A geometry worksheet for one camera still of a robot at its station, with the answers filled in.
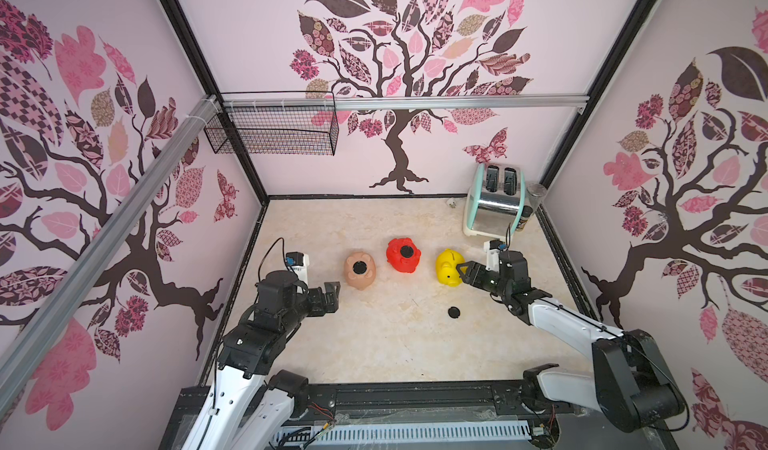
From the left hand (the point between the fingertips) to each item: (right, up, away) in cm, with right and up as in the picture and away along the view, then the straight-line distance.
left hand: (324, 293), depth 72 cm
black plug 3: (+36, -10, +17) cm, 41 cm away
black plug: (+7, +4, +17) cm, 19 cm away
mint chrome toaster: (+50, +24, +23) cm, 60 cm away
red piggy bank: (+17, +7, +20) cm, 27 cm away
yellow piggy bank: (+34, +5, +18) cm, 39 cm away
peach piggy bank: (+7, -1, +17) cm, 19 cm away
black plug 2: (+21, +8, +22) cm, 32 cm away
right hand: (+39, +5, +16) cm, 42 cm away
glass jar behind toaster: (+68, +28, +31) cm, 80 cm away
